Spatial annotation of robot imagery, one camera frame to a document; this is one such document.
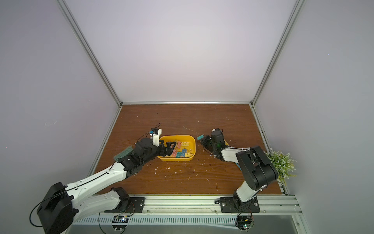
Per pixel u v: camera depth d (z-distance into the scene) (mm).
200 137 958
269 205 739
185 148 927
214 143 729
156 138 711
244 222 688
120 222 712
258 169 460
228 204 724
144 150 601
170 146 714
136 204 726
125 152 922
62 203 394
